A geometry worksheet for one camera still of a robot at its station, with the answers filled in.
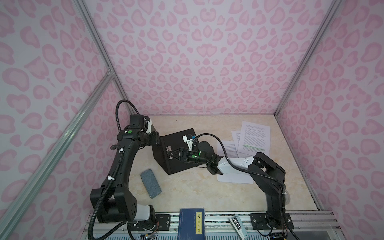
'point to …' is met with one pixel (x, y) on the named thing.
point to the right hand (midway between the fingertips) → (172, 155)
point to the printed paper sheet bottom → (230, 151)
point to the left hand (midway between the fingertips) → (155, 136)
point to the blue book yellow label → (191, 224)
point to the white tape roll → (287, 198)
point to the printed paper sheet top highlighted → (254, 138)
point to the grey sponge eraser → (150, 183)
